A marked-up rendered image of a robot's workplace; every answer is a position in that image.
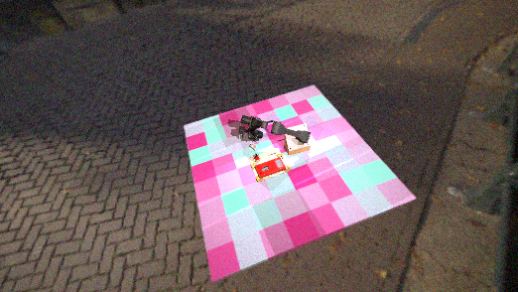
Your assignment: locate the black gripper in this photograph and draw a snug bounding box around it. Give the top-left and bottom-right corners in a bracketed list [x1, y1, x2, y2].
[239, 126, 263, 139]

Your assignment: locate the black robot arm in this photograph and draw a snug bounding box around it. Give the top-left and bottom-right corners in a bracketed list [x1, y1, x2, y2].
[241, 115, 311, 144]

